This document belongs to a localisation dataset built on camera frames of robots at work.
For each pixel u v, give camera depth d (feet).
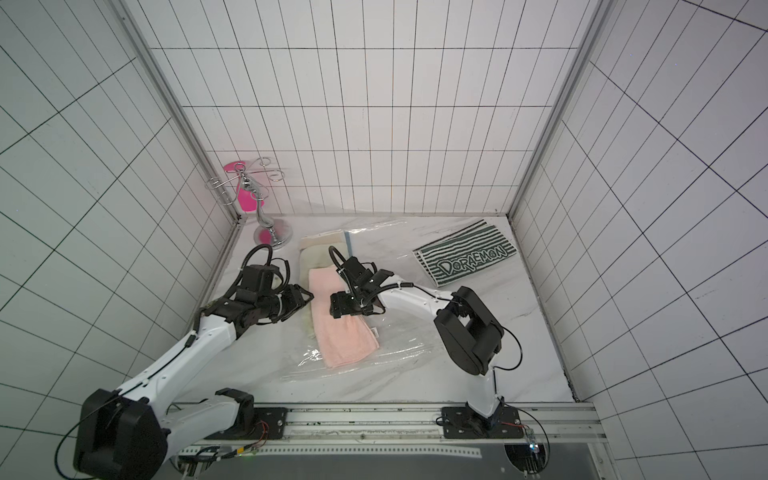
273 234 3.71
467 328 1.65
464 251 3.49
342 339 2.75
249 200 3.65
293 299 2.38
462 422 2.37
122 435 1.25
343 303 2.55
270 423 2.37
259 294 2.10
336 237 3.63
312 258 3.49
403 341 2.83
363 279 2.27
